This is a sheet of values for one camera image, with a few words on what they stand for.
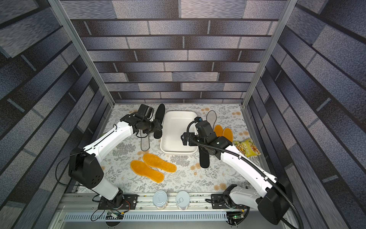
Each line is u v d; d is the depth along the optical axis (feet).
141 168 2.80
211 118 3.67
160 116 2.80
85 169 1.41
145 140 3.20
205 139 1.84
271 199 1.23
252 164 1.47
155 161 2.87
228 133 3.31
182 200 2.29
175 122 3.56
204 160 2.86
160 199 2.30
